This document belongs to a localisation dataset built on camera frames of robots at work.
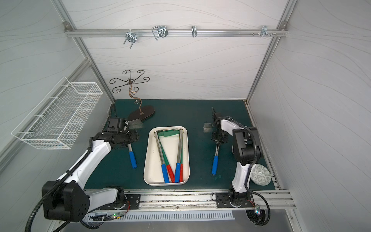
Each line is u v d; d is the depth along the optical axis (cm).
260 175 81
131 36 76
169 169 82
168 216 70
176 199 75
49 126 65
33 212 33
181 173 80
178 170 80
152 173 82
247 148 52
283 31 78
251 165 53
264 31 76
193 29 71
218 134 84
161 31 76
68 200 39
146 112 111
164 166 83
